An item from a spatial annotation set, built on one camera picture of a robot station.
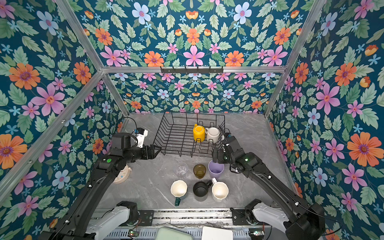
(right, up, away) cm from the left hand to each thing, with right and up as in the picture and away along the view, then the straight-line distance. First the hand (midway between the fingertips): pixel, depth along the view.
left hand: (157, 144), depth 73 cm
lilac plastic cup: (+30, -17, +14) cm, 37 cm away
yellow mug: (+20, +5, +22) cm, 30 cm away
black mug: (+21, -27, +9) cm, 36 cm away
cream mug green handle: (+9, -25, +7) cm, 28 cm away
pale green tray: (+6, -40, -5) cm, 41 cm away
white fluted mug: (+32, -27, +9) cm, 43 cm away
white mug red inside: (+29, +5, +23) cm, 37 cm away
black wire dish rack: (+14, +3, +32) cm, 35 cm away
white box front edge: (+29, -39, -7) cm, 49 cm away
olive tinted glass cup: (+21, -17, +15) cm, 31 cm away
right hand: (+31, -5, +5) cm, 32 cm away
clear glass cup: (+10, -17, +16) cm, 25 cm away
